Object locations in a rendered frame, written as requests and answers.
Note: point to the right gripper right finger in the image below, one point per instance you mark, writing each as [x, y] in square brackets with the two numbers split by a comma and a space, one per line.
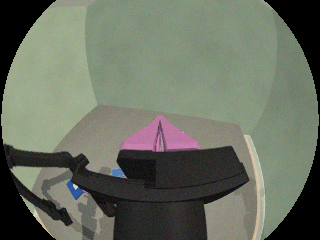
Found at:
[175, 139]

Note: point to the red glasses case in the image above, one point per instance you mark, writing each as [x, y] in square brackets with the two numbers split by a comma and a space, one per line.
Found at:
[108, 208]

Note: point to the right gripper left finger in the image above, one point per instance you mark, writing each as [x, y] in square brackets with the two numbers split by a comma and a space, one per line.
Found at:
[144, 139]

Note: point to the blue notebook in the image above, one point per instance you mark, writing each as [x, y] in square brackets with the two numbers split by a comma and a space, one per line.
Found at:
[74, 189]

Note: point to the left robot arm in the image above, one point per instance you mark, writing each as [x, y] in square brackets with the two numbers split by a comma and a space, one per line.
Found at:
[40, 159]

